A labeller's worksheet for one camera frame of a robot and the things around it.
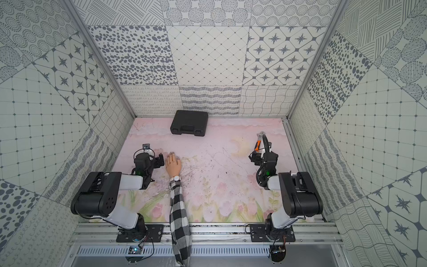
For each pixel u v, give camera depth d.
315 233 0.76
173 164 0.93
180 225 0.72
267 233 0.67
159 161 0.88
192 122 1.17
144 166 0.73
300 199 0.45
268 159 0.71
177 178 0.86
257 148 1.04
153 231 0.75
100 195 0.46
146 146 0.83
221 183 0.90
